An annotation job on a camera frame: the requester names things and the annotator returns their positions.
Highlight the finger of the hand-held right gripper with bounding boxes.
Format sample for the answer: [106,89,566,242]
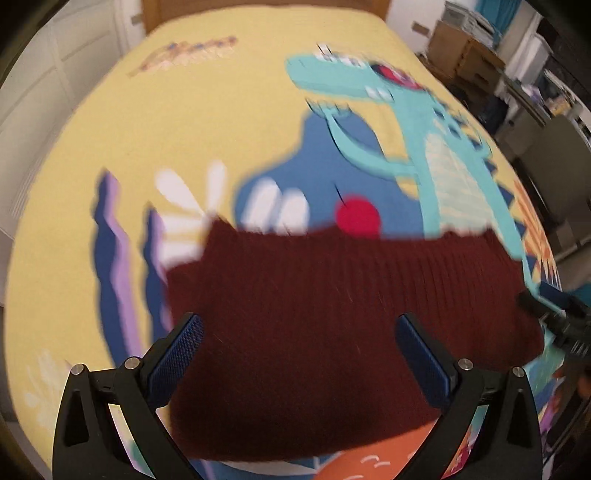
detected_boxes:
[538,281,591,318]
[516,290,555,320]

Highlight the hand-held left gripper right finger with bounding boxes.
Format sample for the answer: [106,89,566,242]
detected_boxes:
[397,314,543,480]

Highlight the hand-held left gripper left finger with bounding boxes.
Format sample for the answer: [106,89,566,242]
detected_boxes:
[53,313,204,480]

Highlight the dark red knitted sweater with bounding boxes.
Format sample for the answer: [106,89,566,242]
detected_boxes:
[164,217,546,462]

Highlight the grey-green chair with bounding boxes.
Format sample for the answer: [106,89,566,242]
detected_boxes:
[517,115,591,287]

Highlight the navy backpack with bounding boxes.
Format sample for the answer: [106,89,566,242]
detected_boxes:
[475,92,509,134]

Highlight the white desk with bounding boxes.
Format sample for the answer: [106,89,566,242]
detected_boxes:
[503,69,591,139]

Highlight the yellow dinosaur printed blanket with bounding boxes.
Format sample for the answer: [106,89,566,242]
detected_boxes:
[2,9,568,480]

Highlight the wooden drawer cabinet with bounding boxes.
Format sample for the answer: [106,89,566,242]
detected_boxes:
[427,21,506,88]

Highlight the teal curtain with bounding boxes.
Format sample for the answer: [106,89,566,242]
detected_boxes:
[480,0,522,28]

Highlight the white wardrobe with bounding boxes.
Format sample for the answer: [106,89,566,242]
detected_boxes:
[0,0,148,241]

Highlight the white printer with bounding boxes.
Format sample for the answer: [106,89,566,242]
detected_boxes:
[443,2,499,47]

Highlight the wooden bed headboard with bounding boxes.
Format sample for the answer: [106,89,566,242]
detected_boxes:
[141,0,393,35]

